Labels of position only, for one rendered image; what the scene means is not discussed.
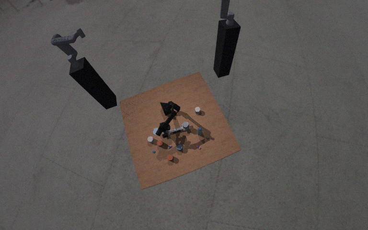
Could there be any orange-brown cylinder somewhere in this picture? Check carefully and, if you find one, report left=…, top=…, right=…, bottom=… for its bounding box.
left=167, top=154, right=174, bottom=161
left=157, top=140, right=164, bottom=147

